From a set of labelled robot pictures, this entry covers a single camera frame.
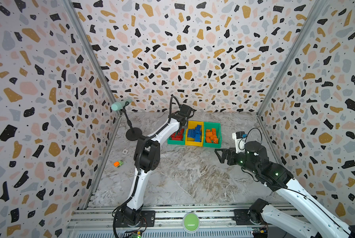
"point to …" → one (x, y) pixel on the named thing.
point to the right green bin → (210, 126)
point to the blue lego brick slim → (190, 133)
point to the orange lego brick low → (215, 140)
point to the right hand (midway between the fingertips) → (224, 150)
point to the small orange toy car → (116, 163)
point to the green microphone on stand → (134, 133)
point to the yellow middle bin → (192, 125)
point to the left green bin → (171, 142)
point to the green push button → (191, 222)
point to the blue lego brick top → (198, 129)
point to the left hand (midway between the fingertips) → (184, 122)
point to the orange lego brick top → (208, 136)
